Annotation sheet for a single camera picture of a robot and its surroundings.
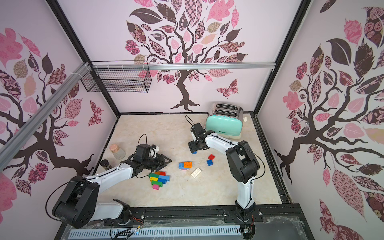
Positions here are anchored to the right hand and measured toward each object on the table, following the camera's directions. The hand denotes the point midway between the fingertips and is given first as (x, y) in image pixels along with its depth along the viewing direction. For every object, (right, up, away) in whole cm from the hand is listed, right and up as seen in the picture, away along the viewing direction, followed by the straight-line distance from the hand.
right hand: (196, 144), depth 96 cm
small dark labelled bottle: (-52, -9, -13) cm, 54 cm away
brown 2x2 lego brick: (-22, -14, -13) cm, 29 cm away
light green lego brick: (-21, -21, -12) cm, 32 cm away
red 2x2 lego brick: (-20, -16, -9) cm, 27 cm away
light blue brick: (-17, -18, -10) cm, 27 cm away
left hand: (-15, -11, -10) cm, 21 cm away
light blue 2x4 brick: (-9, -12, -8) cm, 17 cm away
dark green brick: (-27, -17, -8) cm, 33 cm away
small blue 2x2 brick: (+9, -11, -4) cm, 14 cm away
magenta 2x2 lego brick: (-23, -22, -13) cm, 35 cm away
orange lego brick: (-5, -11, -9) cm, 15 cm away
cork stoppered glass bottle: (-48, -5, -5) cm, 49 cm away
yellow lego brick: (-24, -18, -13) cm, 33 cm away
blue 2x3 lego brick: (-1, -5, -1) cm, 5 cm away
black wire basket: (-41, +45, -1) cm, 61 cm away
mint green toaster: (+19, +16, -2) cm, 25 cm away
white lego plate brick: (0, -16, -8) cm, 18 cm away
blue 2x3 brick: (-19, -20, -11) cm, 29 cm away
